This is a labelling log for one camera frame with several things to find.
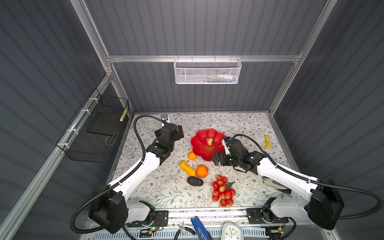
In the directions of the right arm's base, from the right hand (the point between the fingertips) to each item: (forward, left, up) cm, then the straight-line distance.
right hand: (220, 158), depth 82 cm
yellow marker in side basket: (+18, +53, +18) cm, 59 cm away
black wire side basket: (+3, +65, +18) cm, 67 cm away
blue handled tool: (-33, +11, -10) cm, 36 cm away
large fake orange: (-4, +10, -7) cm, 13 cm away
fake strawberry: (+16, +4, -8) cm, 19 cm away
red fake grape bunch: (-16, 0, -6) cm, 17 cm away
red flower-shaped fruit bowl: (+16, +7, -9) cm, 20 cm away
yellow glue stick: (+18, -35, -11) cm, 42 cm away
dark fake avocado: (-10, +14, -7) cm, 19 cm away
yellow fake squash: (-3, +18, -8) cm, 20 cm away
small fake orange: (+6, +16, -9) cm, 20 cm away
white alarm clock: (-32, -3, -9) cm, 34 cm away
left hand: (+13, +26, +13) cm, 32 cm away
